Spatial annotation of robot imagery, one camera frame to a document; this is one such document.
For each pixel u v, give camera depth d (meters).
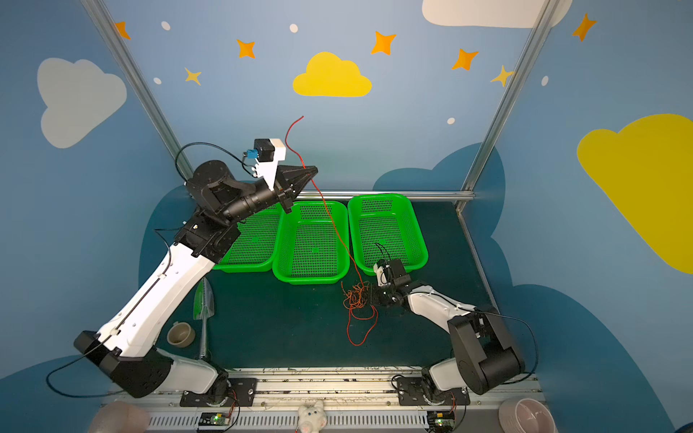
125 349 0.38
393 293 0.70
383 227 1.15
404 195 1.12
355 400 0.73
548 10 0.69
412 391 0.75
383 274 0.77
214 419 0.71
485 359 0.43
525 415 0.72
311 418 0.68
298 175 0.53
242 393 0.75
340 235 1.07
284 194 0.49
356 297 0.90
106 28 0.71
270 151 0.45
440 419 0.72
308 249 1.16
